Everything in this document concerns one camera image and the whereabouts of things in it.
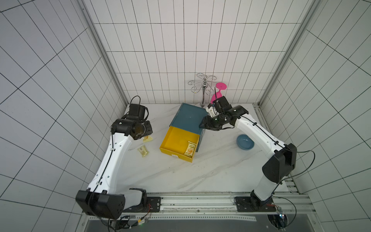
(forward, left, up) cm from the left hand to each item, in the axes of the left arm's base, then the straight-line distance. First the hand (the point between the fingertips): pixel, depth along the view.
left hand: (145, 133), depth 75 cm
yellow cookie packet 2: (+1, +7, -22) cm, 23 cm away
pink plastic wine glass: (+34, -44, +5) cm, 55 cm away
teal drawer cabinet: (+12, -23, -2) cm, 26 cm away
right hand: (+6, -28, -2) cm, 29 cm away
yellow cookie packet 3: (-5, -24, -7) cm, 26 cm away
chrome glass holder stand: (+36, -34, +4) cm, 50 cm away
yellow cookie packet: (-3, -2, 0) cm, 4 cm away
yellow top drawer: (-2, -19, -8) cm, 20 cm away
